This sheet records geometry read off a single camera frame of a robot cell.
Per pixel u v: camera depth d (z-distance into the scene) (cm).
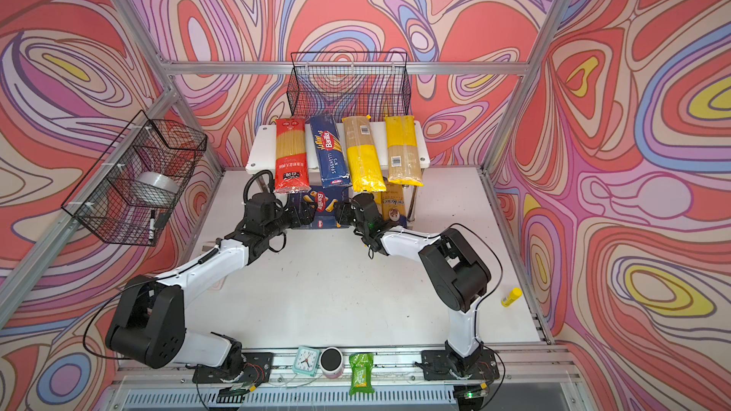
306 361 73
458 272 50
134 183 69
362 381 70
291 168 70
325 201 91
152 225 72
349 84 84
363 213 71
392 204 98
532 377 74
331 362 71
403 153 73
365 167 70
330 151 72
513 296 78
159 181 74
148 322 43
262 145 80
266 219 69
